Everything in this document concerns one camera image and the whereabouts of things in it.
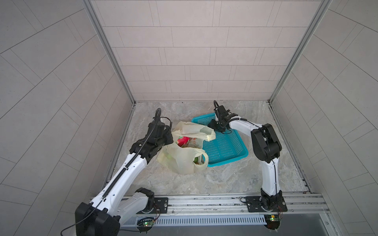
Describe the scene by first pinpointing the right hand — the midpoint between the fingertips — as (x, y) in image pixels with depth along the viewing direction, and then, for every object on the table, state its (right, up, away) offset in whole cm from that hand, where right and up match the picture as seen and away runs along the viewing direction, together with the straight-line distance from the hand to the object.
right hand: (211, 126), depth 101 cm
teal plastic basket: (+10, -12, -9) cm, 18 cm away
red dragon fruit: (-18, -8, -14) cm, 24 cm away
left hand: (-23, -1, -22) cm, 32 cm away
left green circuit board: (-33, -40, -37) cm, 63 cm away
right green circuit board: (+26, -41, -33) cm, 59 cm away
